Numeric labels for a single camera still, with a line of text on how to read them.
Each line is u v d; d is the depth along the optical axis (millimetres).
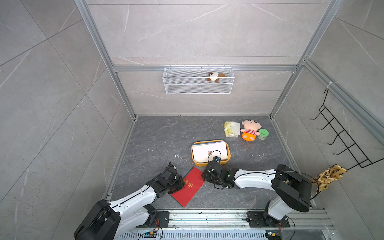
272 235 701
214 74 878
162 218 733
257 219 730
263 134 1026
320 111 774
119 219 423
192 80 1009
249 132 1030
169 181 674
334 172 660
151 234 715
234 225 730
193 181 861
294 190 439
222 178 662
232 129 1070
